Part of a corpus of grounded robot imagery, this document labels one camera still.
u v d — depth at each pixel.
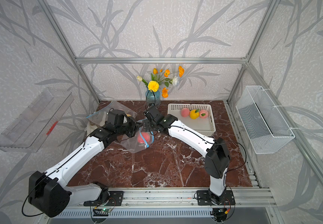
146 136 0.79
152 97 1.09
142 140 0.75
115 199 0.72
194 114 1.05
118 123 0.61
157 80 0.97
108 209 0.71
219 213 0.77
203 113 1.05
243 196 0.75
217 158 0.45
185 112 1.05
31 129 0.67
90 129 1.02
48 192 0.38
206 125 1.02
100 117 1.09
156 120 0.60
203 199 0.74
